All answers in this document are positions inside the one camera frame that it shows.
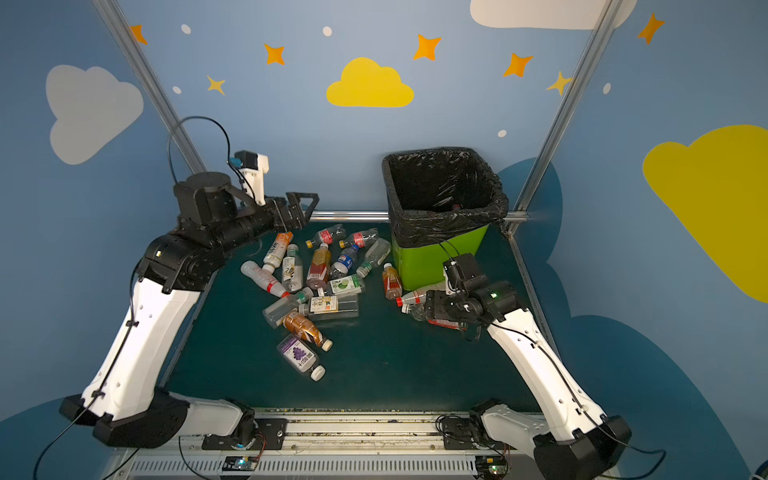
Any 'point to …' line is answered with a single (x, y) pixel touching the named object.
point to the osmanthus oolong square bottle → (329, 307)
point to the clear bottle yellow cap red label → (328, 235)
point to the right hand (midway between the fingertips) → (440, 304)
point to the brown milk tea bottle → (302, 325)
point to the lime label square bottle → (348, 286)
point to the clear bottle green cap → (376, 253)
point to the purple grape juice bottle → (298, 355)
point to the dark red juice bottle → (319, 268)
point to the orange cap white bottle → (276, 251)
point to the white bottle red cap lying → (413, 298)
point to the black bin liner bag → (439, 193)
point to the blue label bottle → (346, 258)
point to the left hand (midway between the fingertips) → (305, 198)
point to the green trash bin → (417, 267)
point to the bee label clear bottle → (292, 269)
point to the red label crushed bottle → (419, 312)
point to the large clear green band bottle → (273, 312)
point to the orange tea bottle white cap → (391, 282)
